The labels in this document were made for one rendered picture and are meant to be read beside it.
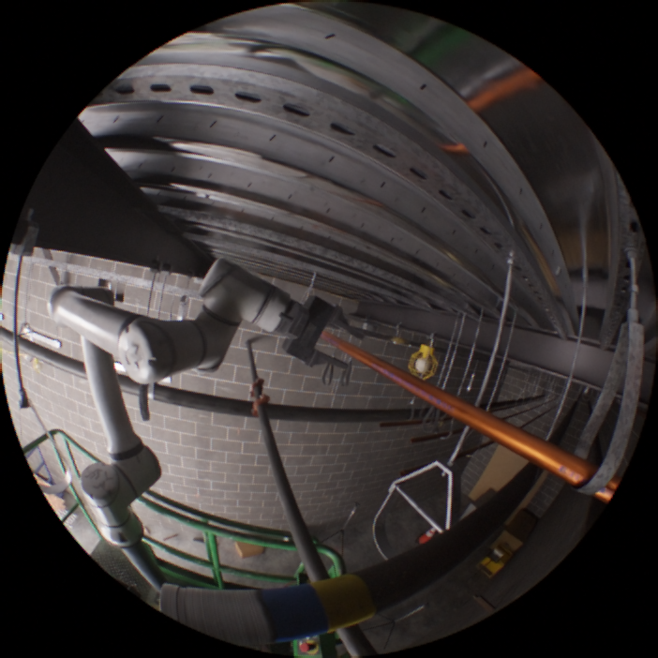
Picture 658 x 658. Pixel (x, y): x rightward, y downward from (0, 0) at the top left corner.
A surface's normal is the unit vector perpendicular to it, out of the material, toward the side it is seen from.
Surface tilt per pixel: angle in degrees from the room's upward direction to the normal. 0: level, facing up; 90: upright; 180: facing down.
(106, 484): 9
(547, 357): 90
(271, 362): 90
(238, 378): 90
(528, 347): 90
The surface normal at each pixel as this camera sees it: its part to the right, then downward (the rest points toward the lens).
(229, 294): 0.31, 0.29
